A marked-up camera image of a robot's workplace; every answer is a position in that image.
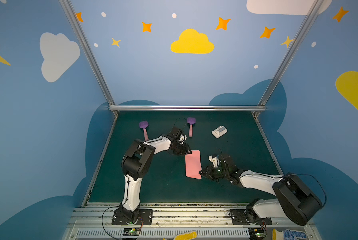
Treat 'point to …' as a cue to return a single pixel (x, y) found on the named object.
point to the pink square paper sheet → (193, 164)
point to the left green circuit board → (131, 231)
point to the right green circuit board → (257, 233)
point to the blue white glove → (287, 234)
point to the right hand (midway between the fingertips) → (199, 171)
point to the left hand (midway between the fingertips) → (190, 153)
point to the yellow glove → (186, 235)
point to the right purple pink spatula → (191, 120)
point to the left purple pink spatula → (144, 124)
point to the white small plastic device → (220, 131)
